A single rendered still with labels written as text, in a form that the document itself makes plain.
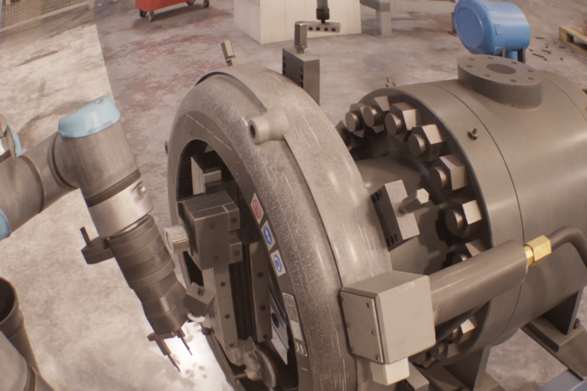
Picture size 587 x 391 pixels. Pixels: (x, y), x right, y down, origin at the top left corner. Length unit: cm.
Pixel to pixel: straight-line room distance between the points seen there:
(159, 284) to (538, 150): 78
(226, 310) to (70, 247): 150
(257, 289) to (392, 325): 50
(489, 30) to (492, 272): 78
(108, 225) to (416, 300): 39
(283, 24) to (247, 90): 396
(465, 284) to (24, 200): 62
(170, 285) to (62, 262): 182
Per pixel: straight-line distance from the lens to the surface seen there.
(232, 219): 121
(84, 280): 260
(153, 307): 92
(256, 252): 136
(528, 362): 212
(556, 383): 168
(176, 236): 121
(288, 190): 105
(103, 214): 89
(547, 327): 181
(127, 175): 89
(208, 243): 122
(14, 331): 186
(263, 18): 508
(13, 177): 92
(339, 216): 103
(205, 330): 153
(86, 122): 88
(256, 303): 142
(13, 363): 57
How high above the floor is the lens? 135
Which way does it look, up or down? 26 degrees down
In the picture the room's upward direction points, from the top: 2 degrees counter-clockwise
